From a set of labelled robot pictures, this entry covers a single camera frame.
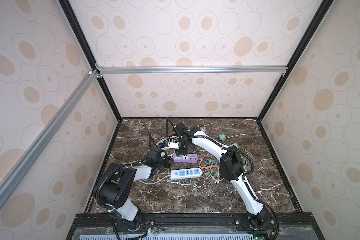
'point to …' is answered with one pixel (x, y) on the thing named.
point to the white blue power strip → (185, 173)
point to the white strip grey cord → (154, 183)
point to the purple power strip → (189, 158)
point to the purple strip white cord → (166, 138)
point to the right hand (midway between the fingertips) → (178, 149)
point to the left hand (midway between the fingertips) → (176, 157)
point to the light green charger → (235, 144)
